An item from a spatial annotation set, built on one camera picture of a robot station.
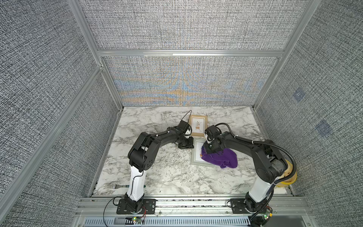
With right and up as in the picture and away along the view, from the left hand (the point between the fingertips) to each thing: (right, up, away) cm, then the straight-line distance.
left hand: (195, 148), depth 95 cm
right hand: (+8, +1, -1) cm, 8 cm away
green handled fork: (-46, -18, -15) cm, 52 cm away
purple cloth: (+18, -5, -8) cm, 20 cm away
